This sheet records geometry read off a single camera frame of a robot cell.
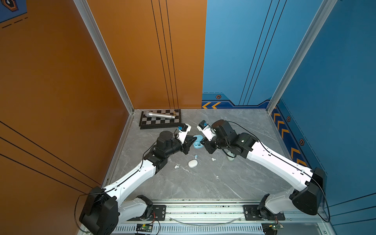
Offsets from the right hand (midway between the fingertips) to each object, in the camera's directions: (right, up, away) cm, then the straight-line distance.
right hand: (203, 140), depth 74 cm
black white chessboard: (-34, +9, +34) cm, 49 cm away
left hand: (-4, +2, +1) cm, 4 cm away
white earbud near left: (-15, -18, +15) cm, 28 cm away
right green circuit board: (+33, -42, -4) cm, 54 cm away
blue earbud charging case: (-3, -2, 0) cm, 4 cm away
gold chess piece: (-19, +15, +36) cm, 43 cm away
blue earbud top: (-3, -12, +19) cm, 23 cm away
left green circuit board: (-29, -43, -2) cm, 52 cm away
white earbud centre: (+8, -14, +17) cm, 23 cm away
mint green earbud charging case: (+17, -13, +14) cm, 25 cm away
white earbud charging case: (-5, -16, +14) cm, 22 cm away
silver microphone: (-30, +15, +36) cm, 49 cm away
